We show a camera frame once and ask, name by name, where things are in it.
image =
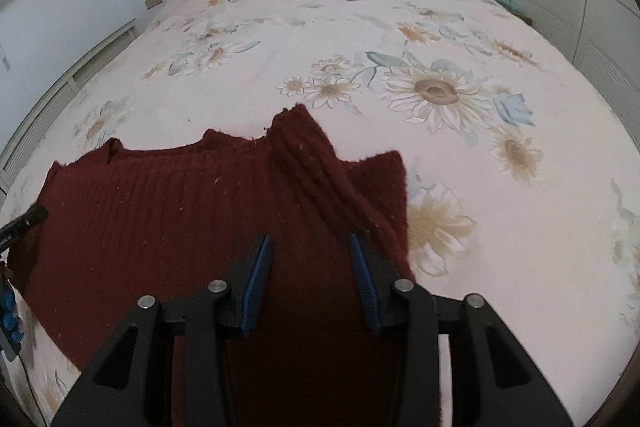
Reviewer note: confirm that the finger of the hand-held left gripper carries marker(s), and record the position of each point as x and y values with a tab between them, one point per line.
25	222

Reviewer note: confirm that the dark red knit sweater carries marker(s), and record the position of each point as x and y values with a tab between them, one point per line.
175	217

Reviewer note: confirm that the floral pink duvet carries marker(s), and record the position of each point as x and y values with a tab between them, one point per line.
350	32

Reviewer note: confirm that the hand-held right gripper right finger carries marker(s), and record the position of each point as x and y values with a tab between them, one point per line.
367	287

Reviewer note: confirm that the white louvered cabinet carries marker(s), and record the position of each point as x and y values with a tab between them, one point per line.
60	92

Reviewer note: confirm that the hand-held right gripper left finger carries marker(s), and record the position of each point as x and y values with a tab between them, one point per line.
252	287

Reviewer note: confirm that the wall switch plate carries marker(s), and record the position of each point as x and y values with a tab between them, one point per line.
154	1

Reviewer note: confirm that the white wardrobe doors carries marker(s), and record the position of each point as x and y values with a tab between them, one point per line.
600	7

